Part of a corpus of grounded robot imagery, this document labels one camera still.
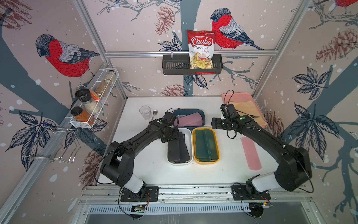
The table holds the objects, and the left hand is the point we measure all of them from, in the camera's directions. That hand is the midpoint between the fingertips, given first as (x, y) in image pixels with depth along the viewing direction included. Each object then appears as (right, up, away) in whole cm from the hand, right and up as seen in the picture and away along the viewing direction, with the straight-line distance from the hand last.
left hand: (178, 135), depth 87 cm
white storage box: (+7, 0, +6) cm, 9 cm away
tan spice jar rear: (-43, +37, -1) cm, 57 cm away
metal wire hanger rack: (-49, +3, -31) cm, 58 cm away
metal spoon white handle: (-20, +13, +23) cm, 33 cm away
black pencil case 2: (-2, -8, -6) cm, 10 cm away
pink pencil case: (+10, +9, +14) cm, 19 cm away
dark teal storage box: (+6, +14, +19) cm, 25 cm away
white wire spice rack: (-43, +26, -11) cm, 52 cm away
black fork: (+58, +11, +20) cm, 62 cm away
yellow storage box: (+27, -1, +8) cm, 29 cm away
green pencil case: (+22, -6, 0) cm, 23 cm away
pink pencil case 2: (+46, -12, -1) cm, 48 cm away
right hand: (+25, +8, 0) cm, 26 cm away
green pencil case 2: (+15, -10, -1) cm, 18 cm away
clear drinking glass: (-26, +15, +20) cm, 36 cm away
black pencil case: (+4, -12, -4) cm, 13 cm away
